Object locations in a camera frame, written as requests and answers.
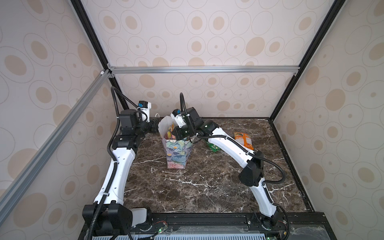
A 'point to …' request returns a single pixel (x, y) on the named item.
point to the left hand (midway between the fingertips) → (162, 116)
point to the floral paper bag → (178, 152)
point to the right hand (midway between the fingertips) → (171, 132)
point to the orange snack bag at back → (245, 139)
